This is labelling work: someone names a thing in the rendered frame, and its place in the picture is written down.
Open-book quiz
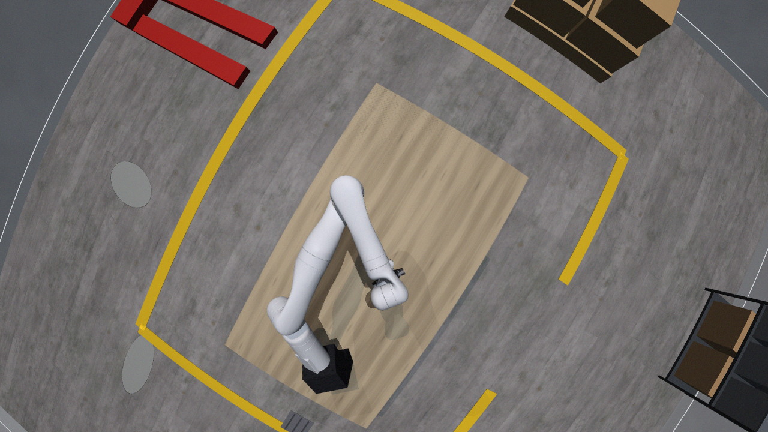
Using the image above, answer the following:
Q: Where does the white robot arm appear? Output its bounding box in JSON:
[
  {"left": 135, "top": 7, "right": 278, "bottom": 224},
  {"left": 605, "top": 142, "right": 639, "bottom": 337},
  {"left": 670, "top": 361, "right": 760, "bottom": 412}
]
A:
[{"left": 267, "top": 175, "right": 409, "bottom": 374}]

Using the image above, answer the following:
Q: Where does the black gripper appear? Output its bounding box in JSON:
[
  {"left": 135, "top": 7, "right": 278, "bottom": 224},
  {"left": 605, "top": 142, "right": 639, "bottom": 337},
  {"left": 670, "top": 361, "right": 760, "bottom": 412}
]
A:
[{"left": 372, "top": 268, "right": 405, "bottom": 287}]

